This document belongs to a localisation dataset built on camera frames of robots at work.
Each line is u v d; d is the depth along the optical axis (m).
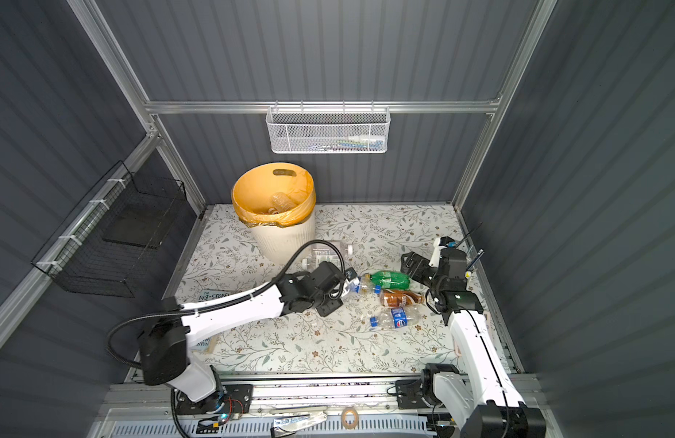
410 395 0.74
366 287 0.93
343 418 0.71
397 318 0.85
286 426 0.68
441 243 0.73
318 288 0.61
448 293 0.58
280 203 1.01
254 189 0.94
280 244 0.91
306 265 1.02
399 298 0.87
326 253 0.99
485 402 0.40
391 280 0.93
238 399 0.73
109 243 0.73
